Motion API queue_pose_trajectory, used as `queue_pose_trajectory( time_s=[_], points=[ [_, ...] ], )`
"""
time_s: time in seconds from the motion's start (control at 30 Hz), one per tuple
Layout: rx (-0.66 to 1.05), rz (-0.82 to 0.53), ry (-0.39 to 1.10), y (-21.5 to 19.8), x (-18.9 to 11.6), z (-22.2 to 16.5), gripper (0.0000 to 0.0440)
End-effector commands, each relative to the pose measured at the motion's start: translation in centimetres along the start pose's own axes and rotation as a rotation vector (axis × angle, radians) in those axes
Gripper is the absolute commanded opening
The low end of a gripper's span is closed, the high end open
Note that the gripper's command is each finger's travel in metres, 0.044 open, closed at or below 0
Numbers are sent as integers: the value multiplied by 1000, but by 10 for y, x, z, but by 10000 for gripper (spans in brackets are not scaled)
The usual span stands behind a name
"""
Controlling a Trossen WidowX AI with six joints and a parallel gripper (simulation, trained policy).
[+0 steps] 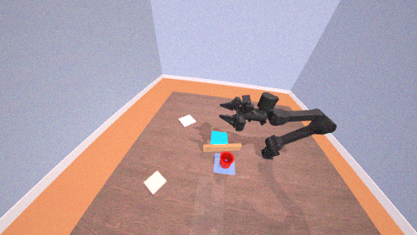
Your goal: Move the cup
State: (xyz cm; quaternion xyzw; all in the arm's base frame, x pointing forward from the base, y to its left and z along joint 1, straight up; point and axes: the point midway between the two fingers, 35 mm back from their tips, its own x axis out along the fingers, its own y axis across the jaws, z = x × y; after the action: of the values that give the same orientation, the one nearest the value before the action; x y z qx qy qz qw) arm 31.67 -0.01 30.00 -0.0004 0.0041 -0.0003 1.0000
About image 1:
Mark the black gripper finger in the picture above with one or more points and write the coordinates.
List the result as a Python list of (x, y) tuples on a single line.
[(229, 105), (231, 119)]

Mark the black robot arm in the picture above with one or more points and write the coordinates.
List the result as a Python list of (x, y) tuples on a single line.
[(320, 123)]

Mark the white flat block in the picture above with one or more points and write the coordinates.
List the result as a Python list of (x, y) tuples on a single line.
[(187, 120)]

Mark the red cup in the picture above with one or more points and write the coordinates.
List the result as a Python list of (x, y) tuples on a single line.
[(230, 158)]

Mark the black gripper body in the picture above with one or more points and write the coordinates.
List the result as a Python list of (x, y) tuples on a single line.
[(242, 117)]

